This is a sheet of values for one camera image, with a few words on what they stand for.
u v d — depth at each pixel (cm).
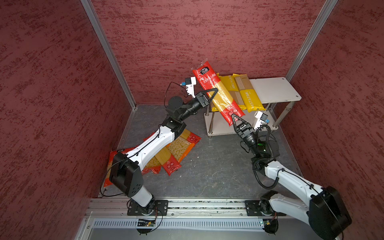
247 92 77
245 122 62
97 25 77
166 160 88
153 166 85
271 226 71
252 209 74
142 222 73
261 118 61
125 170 42
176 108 52
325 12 73
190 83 60
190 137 99
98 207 75
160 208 74
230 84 82
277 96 79
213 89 61
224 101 62
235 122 62
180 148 92
